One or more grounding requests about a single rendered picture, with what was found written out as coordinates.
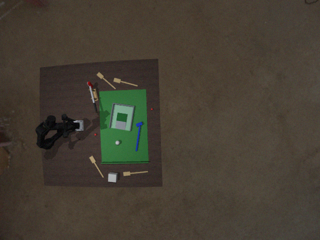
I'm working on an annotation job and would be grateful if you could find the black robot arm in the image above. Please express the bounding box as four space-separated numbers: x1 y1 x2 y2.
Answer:
35 115 80 150

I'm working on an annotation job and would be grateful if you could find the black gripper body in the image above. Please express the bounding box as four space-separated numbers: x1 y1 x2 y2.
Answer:
55 114 68 138

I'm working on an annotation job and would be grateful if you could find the green rectangular mat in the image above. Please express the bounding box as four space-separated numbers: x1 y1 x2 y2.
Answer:
99 89 149 163

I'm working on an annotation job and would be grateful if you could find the blue putter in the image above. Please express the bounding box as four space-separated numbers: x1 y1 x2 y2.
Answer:
135 122 143 151

